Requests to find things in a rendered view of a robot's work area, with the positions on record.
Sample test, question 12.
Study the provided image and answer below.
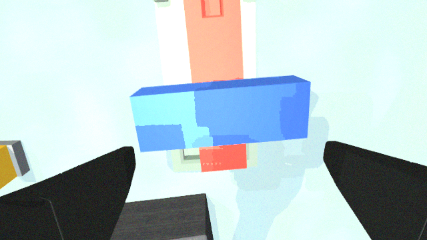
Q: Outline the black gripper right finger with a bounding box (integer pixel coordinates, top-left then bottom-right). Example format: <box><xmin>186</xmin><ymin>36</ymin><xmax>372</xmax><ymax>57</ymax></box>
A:
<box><xmin>323</xmin><ymin>141</ymin><xmax>427</xmax><ymax>240</ymax></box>

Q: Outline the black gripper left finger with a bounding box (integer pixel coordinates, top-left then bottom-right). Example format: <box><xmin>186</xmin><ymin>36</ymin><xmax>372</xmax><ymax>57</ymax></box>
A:
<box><xmin>0</xmin><ymin>146</ymin><xmax>136</xmax><ymax>240</ymax></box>

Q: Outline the yellow rectangular block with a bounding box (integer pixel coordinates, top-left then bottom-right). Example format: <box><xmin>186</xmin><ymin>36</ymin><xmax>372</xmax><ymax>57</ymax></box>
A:
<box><xmin>0</xmin><ymin>145</ymin><xmax>17</xmax><ymax>189</ymax></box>

